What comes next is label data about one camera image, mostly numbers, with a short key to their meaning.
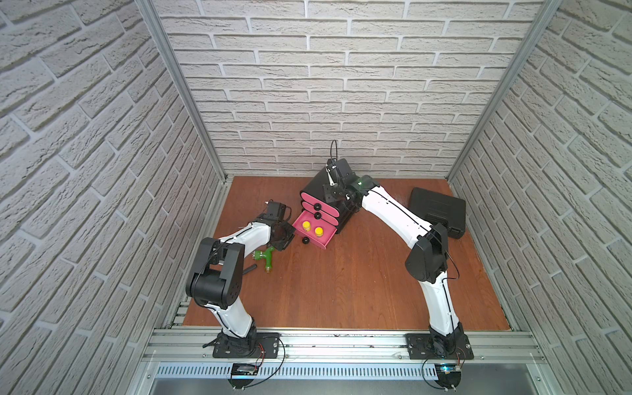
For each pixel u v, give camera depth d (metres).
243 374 0.71
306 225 0.98
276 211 0.77
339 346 0.76
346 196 0.64
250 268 0.90
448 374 0.71
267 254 0.92
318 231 0.97
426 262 0.53
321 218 0.95
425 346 0.73
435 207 1.03
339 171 0.68
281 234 0.82
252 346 0.66
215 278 0.47
